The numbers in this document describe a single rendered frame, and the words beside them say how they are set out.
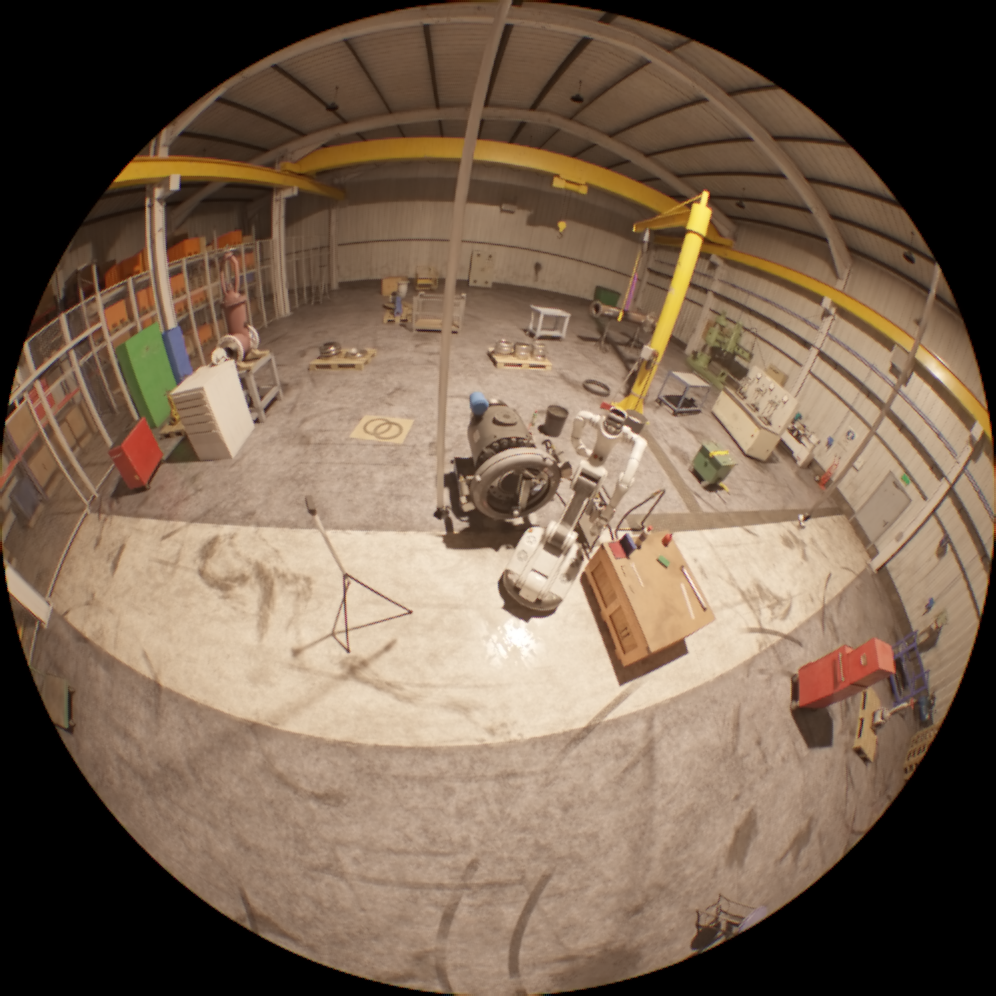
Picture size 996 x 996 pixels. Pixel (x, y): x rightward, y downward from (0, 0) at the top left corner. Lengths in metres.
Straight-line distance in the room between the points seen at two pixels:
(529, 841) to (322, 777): 1.48
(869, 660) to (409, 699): 4.18
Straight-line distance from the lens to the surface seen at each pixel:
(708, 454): 4.96
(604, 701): 2.60
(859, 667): 3.92
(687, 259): 5.37
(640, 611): 2.39
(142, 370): 7.54
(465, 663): 2.36
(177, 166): 9.25
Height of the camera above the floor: 2.31
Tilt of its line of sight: 46 degrees down
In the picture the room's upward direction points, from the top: 12 degrees clockwise
